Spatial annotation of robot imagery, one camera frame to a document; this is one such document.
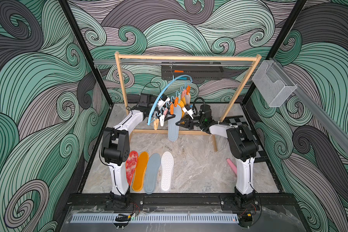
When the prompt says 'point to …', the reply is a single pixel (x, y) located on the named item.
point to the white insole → (167, 165)
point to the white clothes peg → (162, 120)
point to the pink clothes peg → (165, 111)
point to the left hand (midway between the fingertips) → (172, 111)
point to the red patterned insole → (131, 161)
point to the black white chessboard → (237, 120)
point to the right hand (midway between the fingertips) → (176, 123)
